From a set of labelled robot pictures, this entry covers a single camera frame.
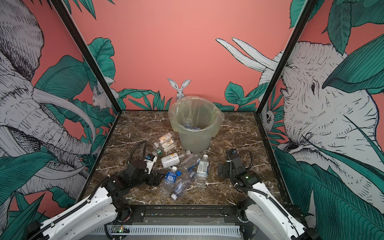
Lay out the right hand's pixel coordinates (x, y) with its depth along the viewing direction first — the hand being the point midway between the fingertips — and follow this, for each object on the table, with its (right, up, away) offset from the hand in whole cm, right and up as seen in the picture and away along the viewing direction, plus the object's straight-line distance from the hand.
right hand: (225, 165), depth 82 cm
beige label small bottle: (-34, +9, +12) cm, 37 cm away
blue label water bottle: (-22, +24, +13) cm, 34 cm away
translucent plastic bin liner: (-17, +29, +16) cm, 37 cm away
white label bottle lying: (-32, +2, +5) cm, 32 cm away
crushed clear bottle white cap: (-23, -10, 0) cm, 26 cm away
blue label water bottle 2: (-16, +20, +22) cm, 34 cm away
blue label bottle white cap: (-33, -13, +1) cm, 35 cm away
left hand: (-37, -3, -3) cm, 37 cm away
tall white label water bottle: (-14, -11, +4) cm, 18 cm away
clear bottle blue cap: (-20, -2, +10) cm, 23 cm away
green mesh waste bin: (-17, +10, +15) cm, 25 cm away
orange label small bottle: (-38, +14, +16) cm, 43 cm away
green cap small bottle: (-41, +5, +11) cm, 42 cm away
